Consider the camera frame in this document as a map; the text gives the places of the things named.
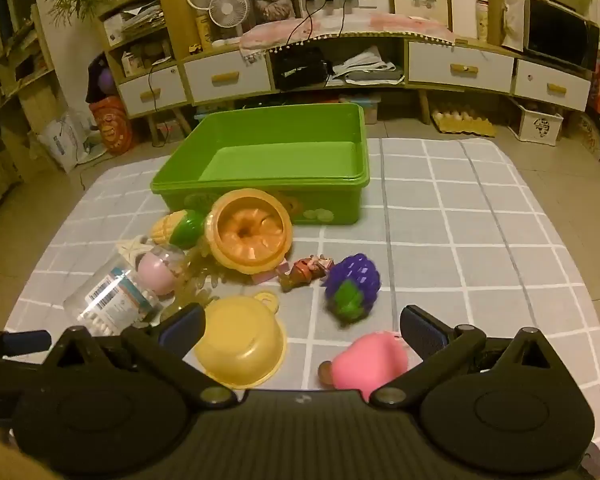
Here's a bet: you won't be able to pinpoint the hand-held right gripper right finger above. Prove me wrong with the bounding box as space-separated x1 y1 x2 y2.
369 304 563 407

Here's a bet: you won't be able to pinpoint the toy corn cob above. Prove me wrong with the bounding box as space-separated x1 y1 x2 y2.
151 208 207 250

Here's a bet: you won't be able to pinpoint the brown toy figurine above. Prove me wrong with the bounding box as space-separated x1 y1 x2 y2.
279 255 336 292

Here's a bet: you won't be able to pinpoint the yellow bottle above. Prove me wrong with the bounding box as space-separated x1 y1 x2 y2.
195 12 215 46

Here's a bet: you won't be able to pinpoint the clear cotton swab jar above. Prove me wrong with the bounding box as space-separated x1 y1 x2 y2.
62 252 163 336

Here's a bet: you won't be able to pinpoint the pink card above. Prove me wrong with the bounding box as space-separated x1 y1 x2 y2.
250 255 291 285

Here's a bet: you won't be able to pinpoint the purple toy grapes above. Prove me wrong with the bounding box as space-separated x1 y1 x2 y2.
324 253 382 322

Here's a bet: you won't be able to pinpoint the yellow toy fruit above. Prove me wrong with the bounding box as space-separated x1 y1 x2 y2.
194 290 288 388

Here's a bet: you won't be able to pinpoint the orange printed bag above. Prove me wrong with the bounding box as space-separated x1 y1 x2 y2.
90 96 133 156

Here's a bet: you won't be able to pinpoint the translucent yellow squishy toy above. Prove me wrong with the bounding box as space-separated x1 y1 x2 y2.
160 250 231 321

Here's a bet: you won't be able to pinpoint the egg tray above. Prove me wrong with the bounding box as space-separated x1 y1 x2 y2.
430 107 498 137

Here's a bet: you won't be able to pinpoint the cream starfish toy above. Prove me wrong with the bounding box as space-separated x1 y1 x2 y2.
116 235 156 261

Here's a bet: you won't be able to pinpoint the black microwave oven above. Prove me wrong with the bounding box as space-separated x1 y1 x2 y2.
522 0 600 72

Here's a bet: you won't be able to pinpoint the green plastic bin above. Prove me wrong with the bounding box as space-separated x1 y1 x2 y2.
150 102 371 226

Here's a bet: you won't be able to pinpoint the white wooden sideboard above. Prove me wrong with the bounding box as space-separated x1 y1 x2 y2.
97 0 596 133

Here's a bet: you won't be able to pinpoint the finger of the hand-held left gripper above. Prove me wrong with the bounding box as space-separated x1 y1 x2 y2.
0 329 52 358

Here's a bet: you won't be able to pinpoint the white cabinet drawer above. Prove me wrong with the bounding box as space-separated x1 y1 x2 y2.
182 52 273 106
407 40 515 93
117 66 188 118
514 59 592 110

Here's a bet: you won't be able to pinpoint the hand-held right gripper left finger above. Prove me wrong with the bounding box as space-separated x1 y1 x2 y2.
42 304 241 407

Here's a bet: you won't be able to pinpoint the pink fringed cloth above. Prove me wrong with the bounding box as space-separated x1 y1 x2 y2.
239 12 456 56

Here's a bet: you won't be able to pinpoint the wooden bookshelf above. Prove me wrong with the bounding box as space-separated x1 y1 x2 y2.
0 0 56 201

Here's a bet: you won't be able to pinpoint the white sack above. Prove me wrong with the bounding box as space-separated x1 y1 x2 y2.
36 110 98 173

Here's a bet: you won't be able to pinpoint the tall printed canister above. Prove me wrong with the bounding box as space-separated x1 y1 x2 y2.
475 0 503 43

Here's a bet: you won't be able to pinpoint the black bag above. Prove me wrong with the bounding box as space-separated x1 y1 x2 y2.
270 46 333 92

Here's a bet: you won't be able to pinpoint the clear storage box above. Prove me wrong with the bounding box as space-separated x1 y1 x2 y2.
337 92 381 123

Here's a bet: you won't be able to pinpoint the pile of papers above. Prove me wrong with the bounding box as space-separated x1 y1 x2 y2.
325 46 403 86

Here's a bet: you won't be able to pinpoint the pink toy fruit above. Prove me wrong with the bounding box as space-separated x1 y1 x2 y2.
330 331 411 391

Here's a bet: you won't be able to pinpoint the grey checked mat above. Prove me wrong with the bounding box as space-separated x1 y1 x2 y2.
4 137 600 466

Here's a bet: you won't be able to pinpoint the white printed crate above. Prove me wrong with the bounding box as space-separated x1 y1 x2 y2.
507 97 565 147

